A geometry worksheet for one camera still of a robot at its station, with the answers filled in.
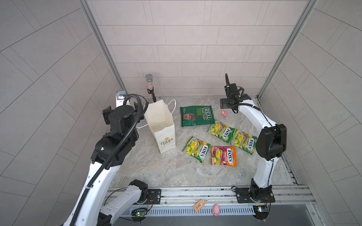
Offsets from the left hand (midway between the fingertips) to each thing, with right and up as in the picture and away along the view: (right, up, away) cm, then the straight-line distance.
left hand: (127, 103), depth 59 cm
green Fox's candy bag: (+50, -19, +34) cm, 63 cm away
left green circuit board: (+3, -52, +5) cm, 52 cm away
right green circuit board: (+62, -53, +9) cm, 82 cm away
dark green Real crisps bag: (+32, -8, +44) cm, 56 cm away
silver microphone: (+2, +16, +25) cm, 30 cm away
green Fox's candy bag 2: (+31, -27, +25) cm, 48 cm away
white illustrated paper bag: (+7, -9, +34) cm, 36 cm away
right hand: (+53, +2, +35) cm, 63 cm away
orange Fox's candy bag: (+48, -31, +23) cm, 61 cm away
